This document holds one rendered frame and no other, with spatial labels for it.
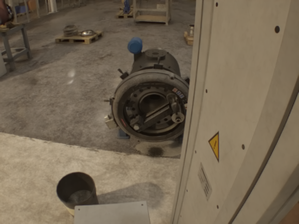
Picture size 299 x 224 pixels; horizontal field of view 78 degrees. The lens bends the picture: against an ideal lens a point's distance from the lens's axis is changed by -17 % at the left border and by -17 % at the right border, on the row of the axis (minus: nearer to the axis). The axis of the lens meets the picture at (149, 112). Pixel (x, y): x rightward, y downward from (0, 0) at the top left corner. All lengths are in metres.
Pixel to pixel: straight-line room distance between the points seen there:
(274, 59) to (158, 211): 1.82
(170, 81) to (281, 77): 1.56
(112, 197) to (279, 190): 1.88
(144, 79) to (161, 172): 0.96
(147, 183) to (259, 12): 1.98
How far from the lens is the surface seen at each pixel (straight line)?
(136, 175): 2.20
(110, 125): 2.11
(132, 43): 2.40
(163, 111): 1.89
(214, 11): 0.38
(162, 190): 2.09
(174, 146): 2.47
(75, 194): 1.99
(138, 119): 1.90
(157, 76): 1.75
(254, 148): 0.29
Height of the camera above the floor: 1.73
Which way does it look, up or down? 36 degrees down
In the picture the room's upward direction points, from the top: straight up
